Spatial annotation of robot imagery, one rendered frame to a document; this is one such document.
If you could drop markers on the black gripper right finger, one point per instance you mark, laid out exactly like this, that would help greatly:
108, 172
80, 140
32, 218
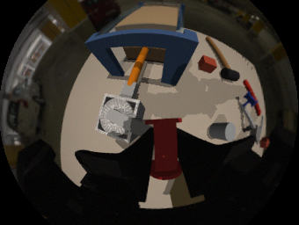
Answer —
201, 160

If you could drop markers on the black mallet with brown handle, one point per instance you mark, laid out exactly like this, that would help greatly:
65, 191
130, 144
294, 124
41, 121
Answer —
227, 72

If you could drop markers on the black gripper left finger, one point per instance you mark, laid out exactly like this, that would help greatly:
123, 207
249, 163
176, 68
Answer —
131, 165

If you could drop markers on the red flat bar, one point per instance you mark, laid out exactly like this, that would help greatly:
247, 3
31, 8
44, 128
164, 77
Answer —
247, 86

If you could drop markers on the red cube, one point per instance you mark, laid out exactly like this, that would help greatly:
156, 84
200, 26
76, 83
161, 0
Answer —
207, 64
264, 142

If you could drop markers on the grey cylinder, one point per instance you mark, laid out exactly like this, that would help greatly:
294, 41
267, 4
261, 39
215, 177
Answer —
224, 131

